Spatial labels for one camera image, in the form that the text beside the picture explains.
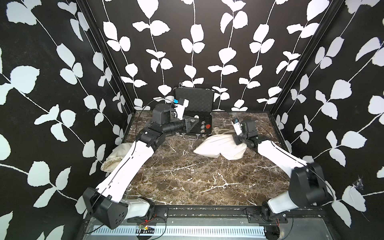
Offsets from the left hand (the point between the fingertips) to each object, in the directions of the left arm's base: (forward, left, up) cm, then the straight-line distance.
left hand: (199, 118), depth 67 cm
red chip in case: (+25, -9, -37) cm, 45 cm away
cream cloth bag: (+1, -9, -27) cm, 28 cm away
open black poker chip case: (+37, -4, -27) cm, 46 cm away
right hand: (+9, -24, -23) cm, 34 cm away
